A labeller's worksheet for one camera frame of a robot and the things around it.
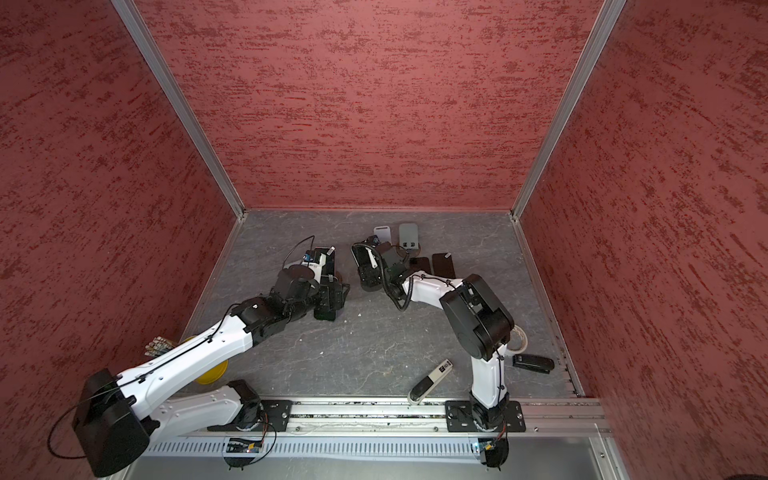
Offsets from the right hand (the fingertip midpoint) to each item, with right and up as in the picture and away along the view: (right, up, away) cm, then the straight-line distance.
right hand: (369, 271), depth 96 cm
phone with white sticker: (+26, +1, +9) cm, 27 cm away
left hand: (-8, -4, -16) cm, 18 cm away
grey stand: (+14, +12, +9) cm, 20 cm away
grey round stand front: (+5, +13, +7) cm, 15 cm away
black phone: (+6, +9, -22) cm, 24 cm away
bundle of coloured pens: (-48, -15, -27) cm, 57 cm away
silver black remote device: (+16, -28, -22) cm, 38 cm away
